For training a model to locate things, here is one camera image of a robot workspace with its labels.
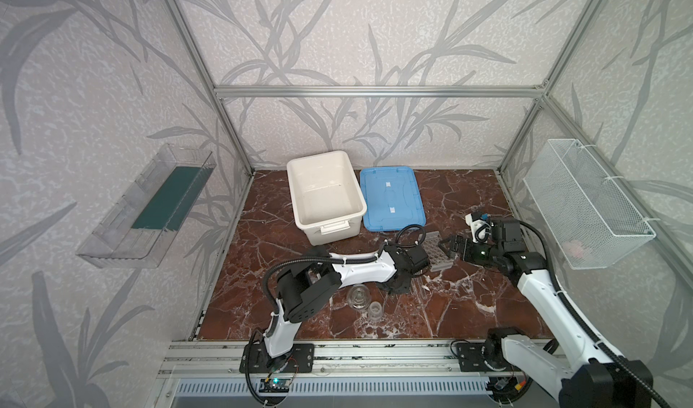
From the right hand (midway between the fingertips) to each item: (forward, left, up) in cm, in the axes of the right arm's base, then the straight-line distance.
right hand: (451, 238), depth 82 cm
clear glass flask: (-15, +29, -8) cm, 33 cm away
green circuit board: (-36, +51, -15) cm, 64 cm away
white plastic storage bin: (+28, +43, -15) cm, 53 cm away
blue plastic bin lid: (+27, +16, -15) cm, 35 cm away
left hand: (-9, +15, -13) cm, 22 cm away
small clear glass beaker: (-20, +24, -5) cm, 31 cm away
